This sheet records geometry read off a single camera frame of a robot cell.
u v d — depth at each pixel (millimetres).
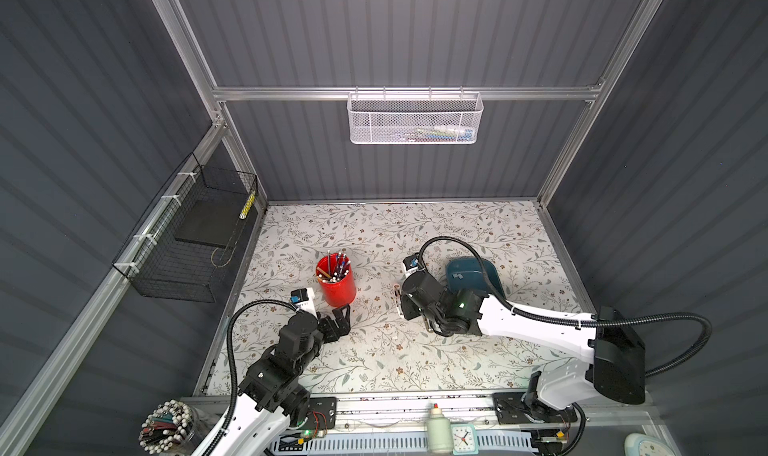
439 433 652
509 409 732
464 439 685
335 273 806
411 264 694
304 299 672
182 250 723
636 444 671
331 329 671
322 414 723
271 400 519
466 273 1007
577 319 445
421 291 573
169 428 577
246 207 810
